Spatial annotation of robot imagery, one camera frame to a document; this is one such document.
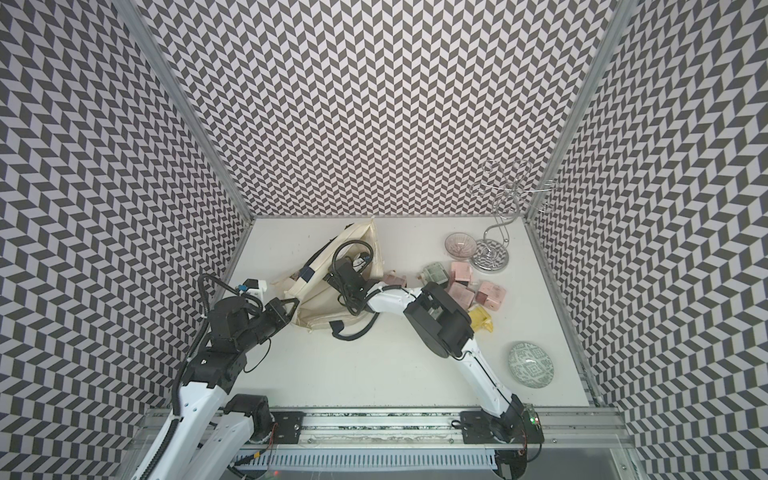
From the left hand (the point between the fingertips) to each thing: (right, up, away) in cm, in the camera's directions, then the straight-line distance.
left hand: (300, 304), depth 77 cm
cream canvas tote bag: (0, -3, +15) cm, 15 cm away
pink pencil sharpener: (+46, +6, +20) cm, 50 cm away
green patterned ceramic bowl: (+63, -18, +6) cm, 66 cm away
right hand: (+4, +5, +20) cm, 21 cm away
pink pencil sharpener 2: (+54, 0, +14) cm, 56 cm away
